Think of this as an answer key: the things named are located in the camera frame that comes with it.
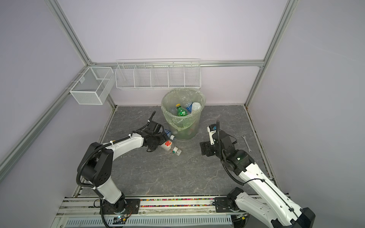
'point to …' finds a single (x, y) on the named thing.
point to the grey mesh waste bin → (183, 128)
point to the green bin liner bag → (182, 108)
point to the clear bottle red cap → (196, 106)
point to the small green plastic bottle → (181, 111)
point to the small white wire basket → (94, 86)
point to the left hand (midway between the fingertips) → (165, 142)
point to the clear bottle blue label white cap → (169, 133)
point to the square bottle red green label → (167, 145)
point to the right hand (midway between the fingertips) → (207, 140)
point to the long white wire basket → (158, 74)
